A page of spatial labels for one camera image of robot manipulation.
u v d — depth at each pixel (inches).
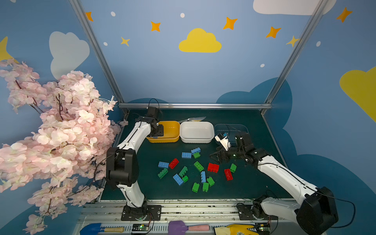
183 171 33.9
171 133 43.0
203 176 33.2
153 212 29.0
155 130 31.4
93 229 27.0
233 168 34.5
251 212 29.0
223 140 28.2
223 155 27.1
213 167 34.8
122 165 18.6
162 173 33.7
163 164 35.6
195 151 37.7
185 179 33.1
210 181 32.7
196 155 37.7
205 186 31.9
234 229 27.0
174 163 35.7
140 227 28.0
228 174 34.0
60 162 13.1
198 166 35.5
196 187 31.6
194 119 45.1
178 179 33.1
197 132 42.7
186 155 37.4
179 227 27.4
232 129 43.7
